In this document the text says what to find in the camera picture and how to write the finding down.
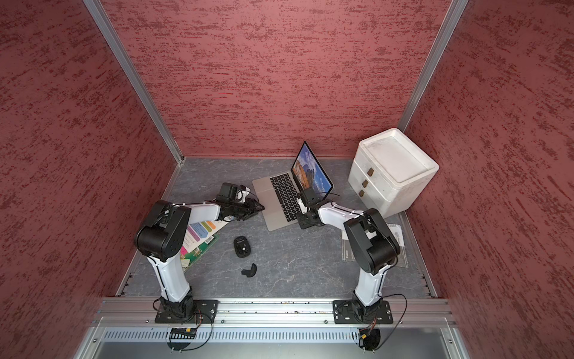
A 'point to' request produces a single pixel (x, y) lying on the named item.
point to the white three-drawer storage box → (392, 175)
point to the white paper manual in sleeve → (348, 255)
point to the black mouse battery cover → (250, 273)
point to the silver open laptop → (277, 193)
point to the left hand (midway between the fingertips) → (260, 212)
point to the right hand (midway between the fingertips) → (304, 223)
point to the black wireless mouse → (242, 247)
